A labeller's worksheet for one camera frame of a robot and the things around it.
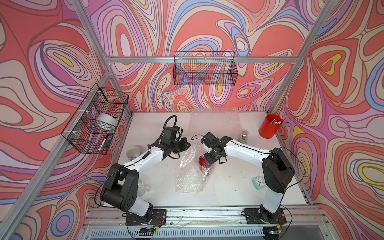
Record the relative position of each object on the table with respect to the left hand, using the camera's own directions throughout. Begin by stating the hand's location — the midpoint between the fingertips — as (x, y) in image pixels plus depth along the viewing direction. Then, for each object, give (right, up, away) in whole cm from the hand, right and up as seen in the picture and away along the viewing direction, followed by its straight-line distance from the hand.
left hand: (192, 145), depth 86 cm
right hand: (+12, -10, +2) cm, 16 cm away
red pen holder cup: (+53, +11, +13) cm, 56 cm away
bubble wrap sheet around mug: (-1, -20, 0) cm, 20 cm away
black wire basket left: (-46, +11, -19) cm, 51 cm away
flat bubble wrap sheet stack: (+23, +15, +29) cm, 40 cm away
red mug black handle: (+6, -10, 0) cm, 12 cm away
